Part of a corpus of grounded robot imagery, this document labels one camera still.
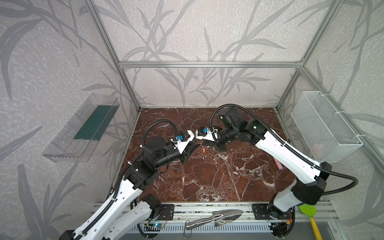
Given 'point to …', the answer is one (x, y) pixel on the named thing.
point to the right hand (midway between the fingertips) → (204, 136)
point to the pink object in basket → (318, 150)
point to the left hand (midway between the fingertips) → (199, 139)
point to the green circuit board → (152, 227)
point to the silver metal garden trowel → (219, 218)
